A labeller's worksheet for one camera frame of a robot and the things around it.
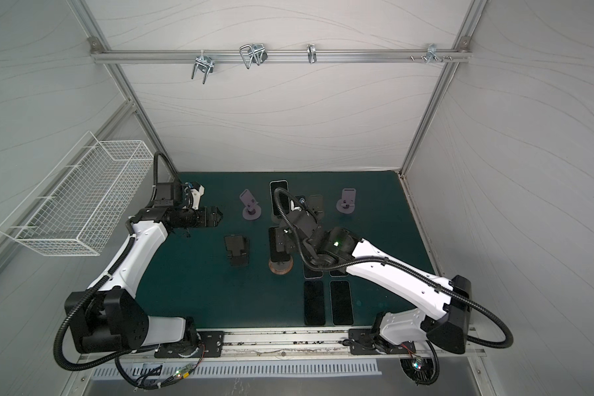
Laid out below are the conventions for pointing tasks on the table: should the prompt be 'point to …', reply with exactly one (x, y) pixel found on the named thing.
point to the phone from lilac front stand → (335, 273)
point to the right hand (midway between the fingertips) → (295, 224)
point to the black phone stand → (238, 249)
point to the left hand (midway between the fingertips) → (213, 211)
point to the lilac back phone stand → (346, 204)
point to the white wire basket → (78, 205)
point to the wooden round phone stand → (282, 267)
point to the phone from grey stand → (341, 303)
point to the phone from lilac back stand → (314, 303)
